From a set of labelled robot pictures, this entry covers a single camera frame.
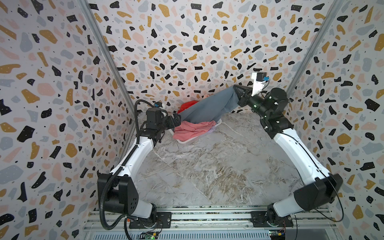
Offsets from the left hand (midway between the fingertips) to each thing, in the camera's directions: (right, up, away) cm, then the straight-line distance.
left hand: (174, 115), depth 82 cm
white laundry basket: (+3, -16, +12) cm, 20 cm away
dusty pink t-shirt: (+5, -8, +16) cm, 19 cm away
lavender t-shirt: (+21, -9, +16) cm, 28 cm away
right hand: (+29, +12, -21) cm, 38 cm away
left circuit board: (-10, -58, -11) cm, 59 cm away
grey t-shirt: (+21, +4, 0) cm, 21 cm away
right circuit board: (+51, -58, -10) cm, 78 cm away
